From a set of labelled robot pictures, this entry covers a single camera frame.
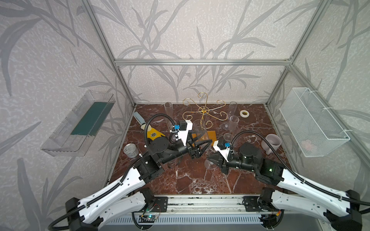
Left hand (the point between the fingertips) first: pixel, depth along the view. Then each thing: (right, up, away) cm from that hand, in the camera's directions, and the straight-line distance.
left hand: (207, 139), depth 56 cm
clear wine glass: (-23, +14, +39) cm, 47 cm away
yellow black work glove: (-35, -3, +43) cm, 56 cm away
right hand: (+1, -9, +8) cm, 12 cm away
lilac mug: (+47, -7, +36) cm, 60 cm away
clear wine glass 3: (+21, +5, +38) cm, 44 cm away
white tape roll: (+34, +9, +56) cm, 66 cm away
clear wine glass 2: (+19, +14, +35) cm, 43 cm away
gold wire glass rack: (0, +13, +19) cm, 23 cm away
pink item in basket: (+53, -6, +17) cm, 56 cm away
